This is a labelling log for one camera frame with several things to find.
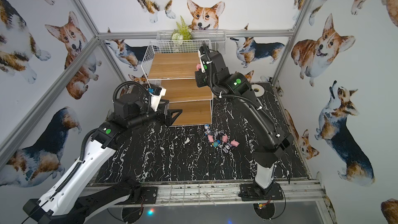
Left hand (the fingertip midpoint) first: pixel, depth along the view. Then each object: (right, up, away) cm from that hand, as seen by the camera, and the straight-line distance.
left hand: (176, 104), depth 65 cm
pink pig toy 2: (+23, -21, +26) cm, 40 cm away
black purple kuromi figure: (+24, -25, +21) cm, 41 cm away
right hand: (+8, +14, +1) cm, 16 cm away
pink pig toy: (+15, -21, +26) cm, 36 cm away
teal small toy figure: (+17, -24, +24) cm, 39 cm away
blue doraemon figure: (+13, -17, +30) cm, 37 cm away
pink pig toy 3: (+28, -23, +23) cm, 43 cm away
